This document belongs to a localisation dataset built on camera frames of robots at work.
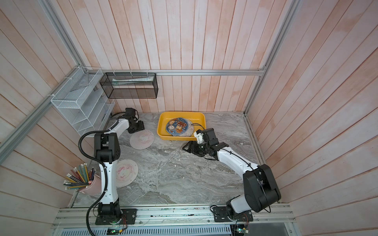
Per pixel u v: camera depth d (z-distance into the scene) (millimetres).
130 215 732
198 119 1144
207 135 687
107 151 626
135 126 952
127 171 889
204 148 730
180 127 1081
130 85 1069
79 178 759
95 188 744
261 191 430
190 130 1077
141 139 1040
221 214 731
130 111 925
